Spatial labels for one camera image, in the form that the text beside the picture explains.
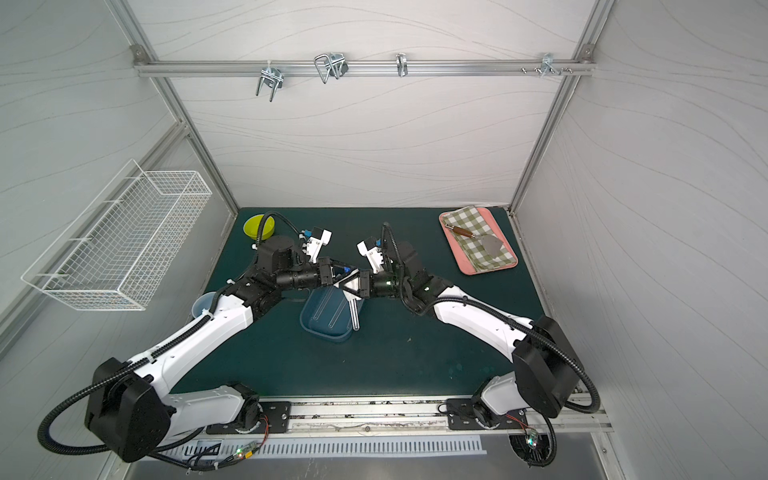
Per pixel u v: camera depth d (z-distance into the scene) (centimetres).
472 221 116
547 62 77
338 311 91
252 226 111
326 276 66
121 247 69
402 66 78
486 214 119
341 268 72
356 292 69
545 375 42
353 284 71
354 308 71
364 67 77
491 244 109
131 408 39
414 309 60
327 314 91
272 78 80
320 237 70
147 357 42
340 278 70
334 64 76
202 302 87
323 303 93
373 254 70
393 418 75
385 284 66
